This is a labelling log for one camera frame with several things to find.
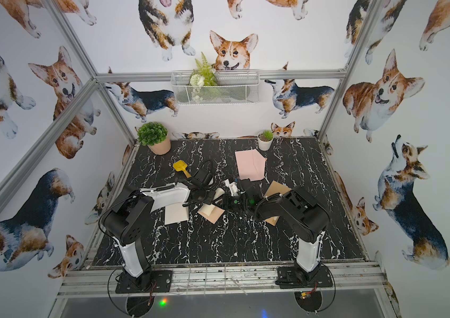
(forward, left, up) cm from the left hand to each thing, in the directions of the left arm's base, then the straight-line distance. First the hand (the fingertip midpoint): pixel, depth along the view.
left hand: (213, 193), depth 97 cm
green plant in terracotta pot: (+27, +30, +13) cm, 42 cm away
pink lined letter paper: (-11, 0, +3) cm, 11 cm away
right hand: (-9, 0, +6) cm, 10 cm away
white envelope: (-9, +17, -1) cm, 19 cm away
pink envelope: (+18, -20, -2) cm, 27 cm away
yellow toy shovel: (+17, +18, 0) cm, 25 cm away
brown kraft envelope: (+3, -32, -2) cm, 32 cm away
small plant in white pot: (+29, -28, +7) cm, 41 cm away
